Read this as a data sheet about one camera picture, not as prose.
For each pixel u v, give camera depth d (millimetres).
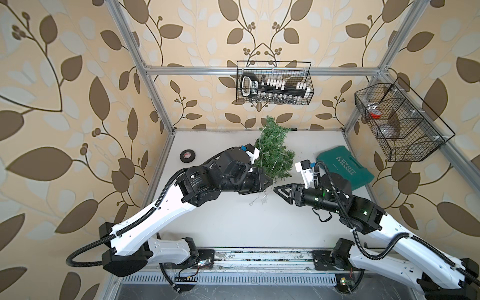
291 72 911
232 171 432
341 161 990
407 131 733
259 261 752
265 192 556
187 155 1075
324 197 511
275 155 721
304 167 591
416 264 424
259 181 494
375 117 822
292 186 565
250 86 845
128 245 374
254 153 557
